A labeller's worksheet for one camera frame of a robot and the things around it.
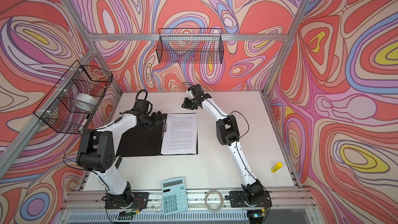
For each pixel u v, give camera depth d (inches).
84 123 28.3
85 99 28.9
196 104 34.7
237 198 28.9
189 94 38.8
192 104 37.1
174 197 28.9
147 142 34.9
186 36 34.5
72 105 28.3
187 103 37.1
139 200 28.8
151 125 33.0
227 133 26.7
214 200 29.5
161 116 34.8
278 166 30.1
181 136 37.7
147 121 31.7
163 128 38.8
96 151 18.9
